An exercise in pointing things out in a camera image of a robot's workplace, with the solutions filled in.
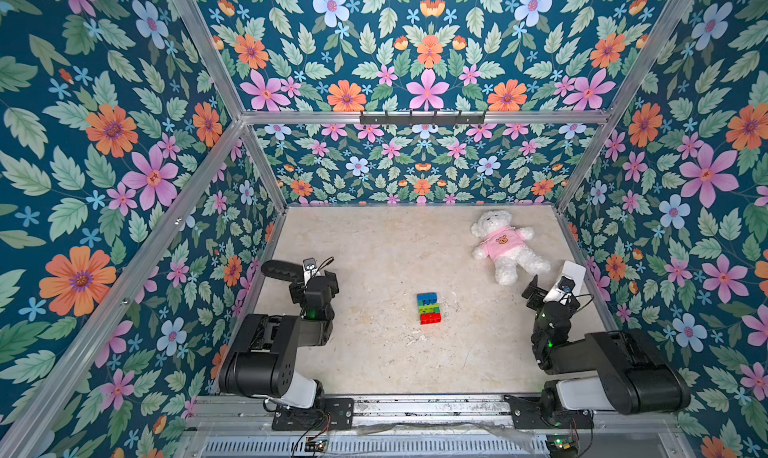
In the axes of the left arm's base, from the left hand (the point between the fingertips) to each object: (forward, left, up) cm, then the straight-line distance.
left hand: (313, 274), depth 92 cm
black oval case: (+4, +11, -3) cm, 12 cm away
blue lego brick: (-8, -35, -5) cm, 37 cm away
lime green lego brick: (-12, -35, -6) cm, 37 cm away
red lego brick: (-15, -35, -5) cm, 39 cm away
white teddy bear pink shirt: (+5, -63, +1) cm, 63 cm away
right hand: (-11, -72, +3) cm, 73 cm away
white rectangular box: (-4, -85, -4) cm, 85 cm away
